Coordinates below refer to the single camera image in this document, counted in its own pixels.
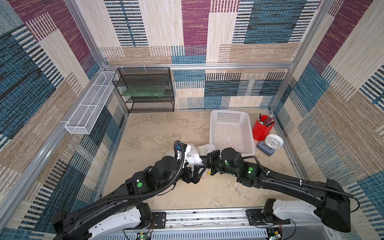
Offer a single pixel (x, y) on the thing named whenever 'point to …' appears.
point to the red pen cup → (261, 132)
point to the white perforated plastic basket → (233, 128)
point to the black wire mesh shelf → (146, 77)
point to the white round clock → (272, 142)
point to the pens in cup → (268, 122)
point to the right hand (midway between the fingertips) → (198, 157)
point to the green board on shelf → (144, 92)
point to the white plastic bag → (194, 156)
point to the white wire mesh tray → (80, 122)
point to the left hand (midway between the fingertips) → (199, 165)
